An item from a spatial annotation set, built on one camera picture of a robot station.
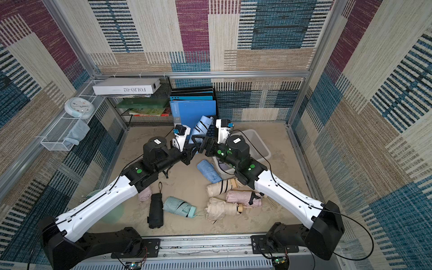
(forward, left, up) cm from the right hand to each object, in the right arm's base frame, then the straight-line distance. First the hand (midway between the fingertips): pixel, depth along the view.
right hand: (197, 136), depth 66 cm
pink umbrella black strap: (-12, -20, -31) cm, 39 cm away
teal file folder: (+32, +6, -5) cm, 33 cm away
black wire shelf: (+35, +29, -16) cm, 49 cm away
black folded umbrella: (-20, +22, -35) cm, 46 cm away
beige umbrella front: (-17, -7, -31) cm, 36 cm away
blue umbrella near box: (+4, -2, -32) cm, 33 cm away
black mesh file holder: (+42, +5, -8) cm, 43 cm away
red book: (+31, +25, -16) cm, 43 cm away
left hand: (+1, 0, -4) cm, 4 cm away
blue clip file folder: (+27, +7, -10) cm, 29 cm away
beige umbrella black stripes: (-7, -9, -33) cm, 34 cm away
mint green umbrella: (-16, +11, -33) cm, 38 cm away
